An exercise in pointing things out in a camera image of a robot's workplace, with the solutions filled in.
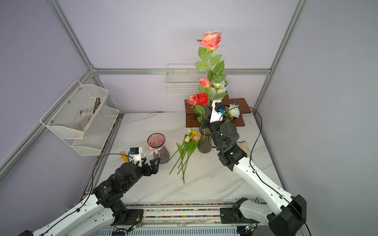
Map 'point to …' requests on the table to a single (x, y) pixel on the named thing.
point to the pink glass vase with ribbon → (155, 142)
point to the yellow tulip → (194, 132)
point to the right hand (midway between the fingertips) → (206, 107)
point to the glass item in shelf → (82, 118)
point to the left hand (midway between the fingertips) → (153, 160)
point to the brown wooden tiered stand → (242, 105)
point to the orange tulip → (184, 163)
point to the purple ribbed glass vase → (204, 143)
